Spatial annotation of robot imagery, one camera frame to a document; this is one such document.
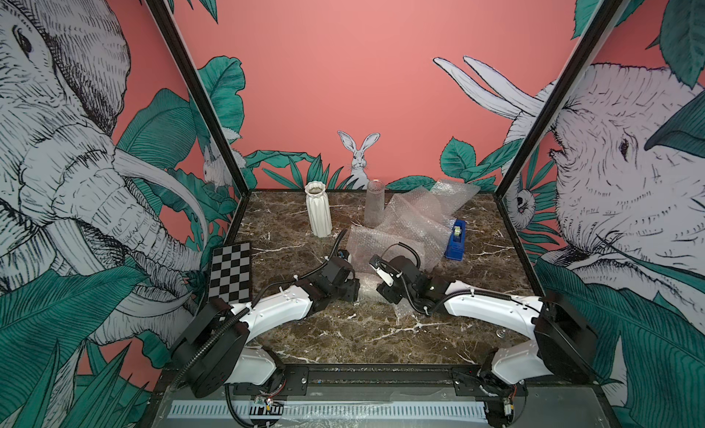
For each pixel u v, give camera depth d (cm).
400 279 62
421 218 104
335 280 67
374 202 101
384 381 75
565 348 42
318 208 92
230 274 93
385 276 73
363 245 102
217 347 42
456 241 99
